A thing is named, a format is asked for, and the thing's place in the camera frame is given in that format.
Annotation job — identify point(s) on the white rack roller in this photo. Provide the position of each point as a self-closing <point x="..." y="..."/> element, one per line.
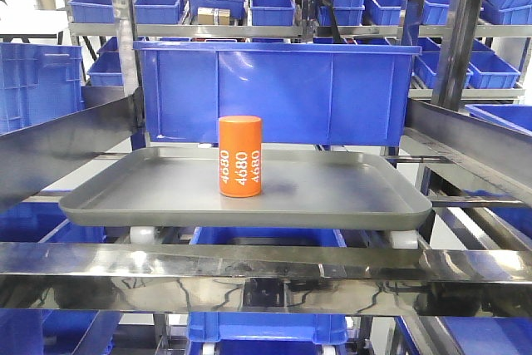
<point x="141" y="235"/>
<point x="403" y="239"/>

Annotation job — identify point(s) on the large smooth blue plastic bin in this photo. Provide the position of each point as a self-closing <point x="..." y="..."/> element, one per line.
<point x="291" y="93"/>

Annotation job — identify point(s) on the cardboard box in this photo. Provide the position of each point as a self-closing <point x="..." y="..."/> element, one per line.
<point x="212" y="16"/>

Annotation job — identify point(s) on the blue ribbed plastic crate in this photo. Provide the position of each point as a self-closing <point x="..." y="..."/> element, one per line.
<point x="37" y="85"/>

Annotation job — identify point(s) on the orange cylinder capacitor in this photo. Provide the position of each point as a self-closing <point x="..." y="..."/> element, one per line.
<point x="240" y="143"/>

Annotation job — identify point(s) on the steel flow rack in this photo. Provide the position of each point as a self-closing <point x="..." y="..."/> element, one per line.
<point x="249" y="284"/>

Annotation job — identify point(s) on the black hooked bar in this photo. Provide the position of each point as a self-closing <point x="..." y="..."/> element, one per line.
<point x="328" y="10"/>

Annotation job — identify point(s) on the white table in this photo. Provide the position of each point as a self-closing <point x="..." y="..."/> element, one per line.
<point x="29" y="22"/>

